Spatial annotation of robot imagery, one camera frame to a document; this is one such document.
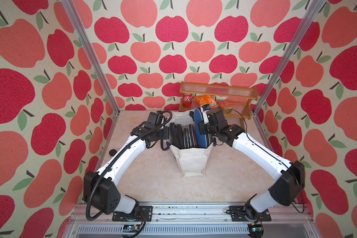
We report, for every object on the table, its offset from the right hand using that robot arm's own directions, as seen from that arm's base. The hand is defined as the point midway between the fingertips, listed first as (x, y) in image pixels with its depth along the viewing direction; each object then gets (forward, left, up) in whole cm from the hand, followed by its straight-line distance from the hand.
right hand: (201, 125), depth 80 cm
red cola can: (+22, +9, -1) cm, 24 cm away
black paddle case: (-3, +13, -8) cm, 16 cm away
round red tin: (+23, -17, -6) cm, 30 cm away
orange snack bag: (+28, -4, -5) cm, 28 cm away
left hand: (-5, +18, -4) cm, 19 cm away
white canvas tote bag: (-18, +5, -9) cm, 21 cm away
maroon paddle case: (-1, +3, -10) cm, 10 cm away
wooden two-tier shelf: (+34, -34, -21) cm, 53 cm away
